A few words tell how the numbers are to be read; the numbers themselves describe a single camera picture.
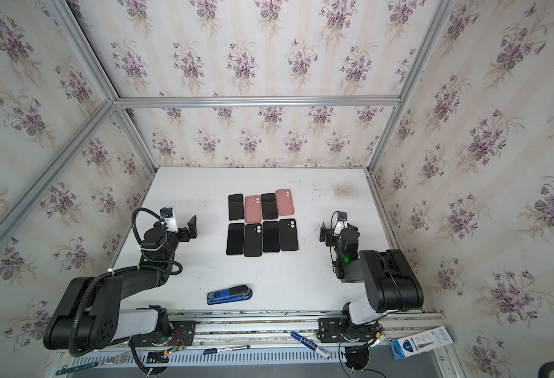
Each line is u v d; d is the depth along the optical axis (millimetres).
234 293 776
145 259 675
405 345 702
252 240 939
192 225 840
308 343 705
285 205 1075
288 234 962
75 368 672
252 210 1051
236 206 1041
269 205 1065
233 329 751
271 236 964
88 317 419
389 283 452
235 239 956
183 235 796
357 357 741
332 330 731
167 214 746
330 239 839
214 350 706
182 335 718
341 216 799
